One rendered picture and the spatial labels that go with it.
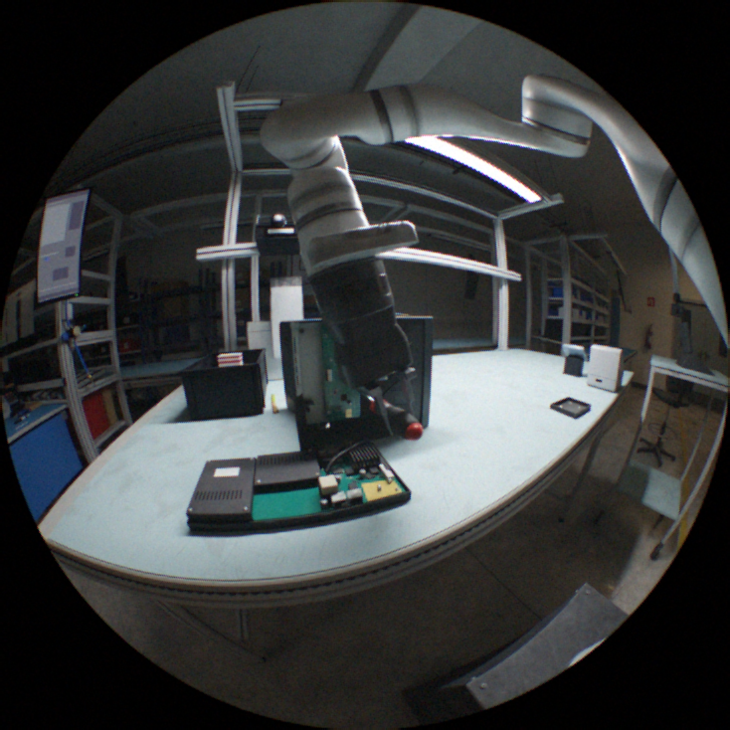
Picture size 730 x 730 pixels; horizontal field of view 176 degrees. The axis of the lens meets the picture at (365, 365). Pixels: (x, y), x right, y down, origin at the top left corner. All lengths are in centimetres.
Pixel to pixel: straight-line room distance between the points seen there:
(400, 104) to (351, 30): 252
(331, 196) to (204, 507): 33
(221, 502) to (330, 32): 290
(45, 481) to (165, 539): 137
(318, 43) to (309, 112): 259
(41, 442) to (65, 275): 81
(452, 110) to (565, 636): 62
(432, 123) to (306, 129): 12
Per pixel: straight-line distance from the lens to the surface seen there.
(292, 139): 26
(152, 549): 32
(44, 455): 164
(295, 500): 29
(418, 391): 44
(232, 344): 100
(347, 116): 27
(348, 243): 17
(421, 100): 28
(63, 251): 142
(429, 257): 120
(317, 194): 23
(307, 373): 37
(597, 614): 48
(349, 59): 293
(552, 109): 34
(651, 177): 24
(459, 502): 31
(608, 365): 95
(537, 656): 41
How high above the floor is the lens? 121
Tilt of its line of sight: 12 degrees down
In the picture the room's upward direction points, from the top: 1 degrees counter-clockwise
